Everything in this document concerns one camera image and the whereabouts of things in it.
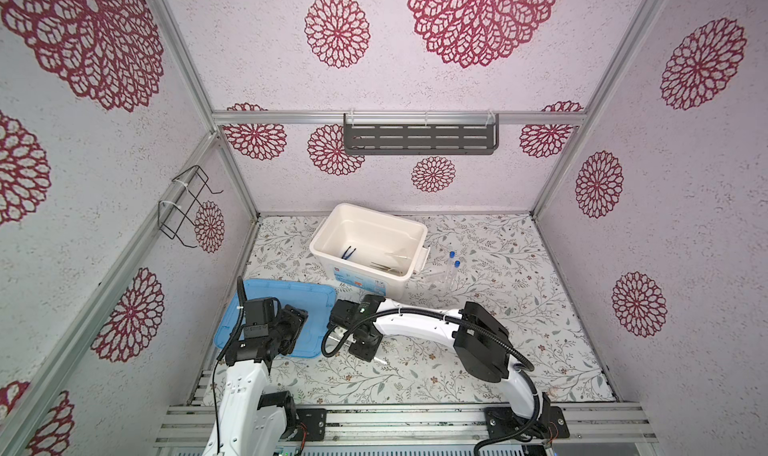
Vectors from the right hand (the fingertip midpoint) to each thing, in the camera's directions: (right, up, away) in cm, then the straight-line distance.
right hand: (363, 345), depth 85 cm
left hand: (-16, +7, -2) cm, 17 cm away
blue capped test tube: (+26, +23, +5) cm, 35 cm away
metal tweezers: (+6, +21, +19) cm, 29 cm away
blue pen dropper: (-8, +24, +22) cm, 34 cm away
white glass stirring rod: (+5, -5, 0) cm, 7 cm away
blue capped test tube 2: (+28, +23, +3) cm, 36 cm away
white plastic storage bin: (+1, +26, +22) cm, 34 cm away
